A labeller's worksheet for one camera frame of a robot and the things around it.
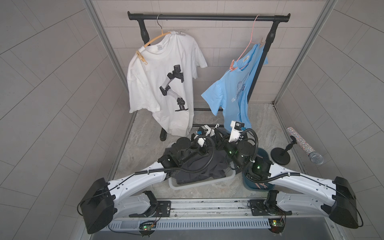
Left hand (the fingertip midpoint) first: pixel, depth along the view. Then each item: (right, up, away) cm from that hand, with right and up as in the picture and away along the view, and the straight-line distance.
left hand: (215, 134), depth 69 cm
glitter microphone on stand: (+41, -16, +18) cm, 47 cm away
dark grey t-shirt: (-6, -17, +6) cm, 19 cm away
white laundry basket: (-20, -25, +2) cm, 32 cm away
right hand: (-1, +2, -2) cm, 3 cm away
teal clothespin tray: (+21, -28, +7) cm, 36 cm away
